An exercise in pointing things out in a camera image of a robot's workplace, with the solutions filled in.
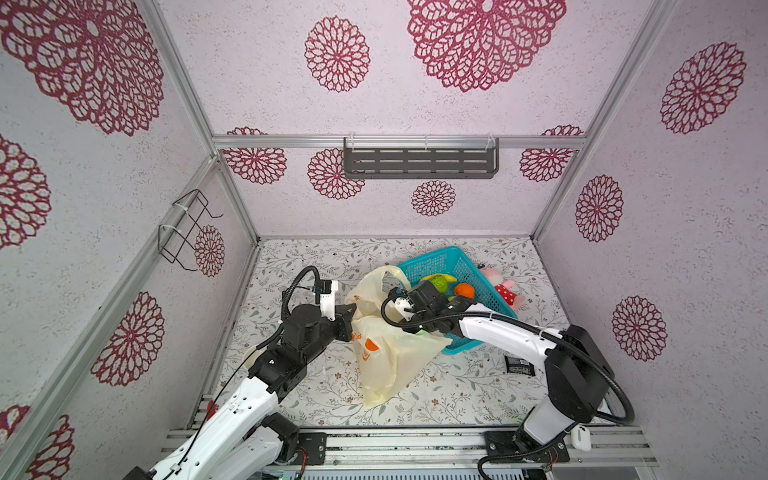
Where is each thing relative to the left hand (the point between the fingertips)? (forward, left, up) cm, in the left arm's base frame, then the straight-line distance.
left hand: (355, 311), depth 75 cm
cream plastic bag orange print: (-10, -8, -6) cm, 14 cm away
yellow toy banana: (+22, -24, -15) cm, 36 cm away
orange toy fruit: (+17, -35, -16) cm, 42 cm away
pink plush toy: (+17, -47, -15) cm, 52 cm away
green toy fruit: (+20, -27, -15) cm, 37 cm away
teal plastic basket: (+30, -32, -16) cm, 46 cm away
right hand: (+1, -11, -11) cm, 15 cm away
